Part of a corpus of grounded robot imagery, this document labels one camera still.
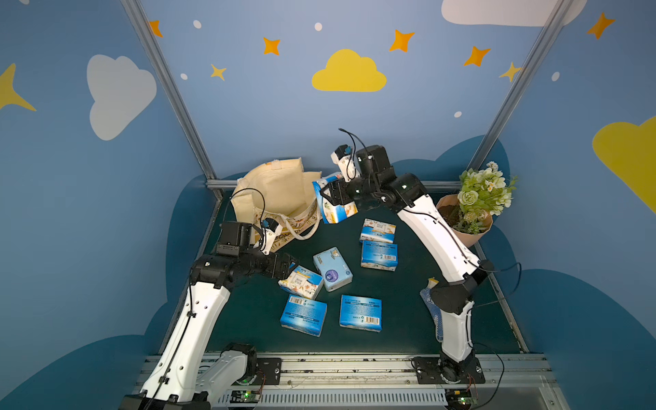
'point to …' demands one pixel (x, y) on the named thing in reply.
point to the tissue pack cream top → (374, 230)
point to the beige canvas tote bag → (282, 191)
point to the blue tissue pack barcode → (380, 255)
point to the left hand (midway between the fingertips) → (288, 256)
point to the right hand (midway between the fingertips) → (334, 185)
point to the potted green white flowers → (483, 193)
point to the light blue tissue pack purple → (333, 269)
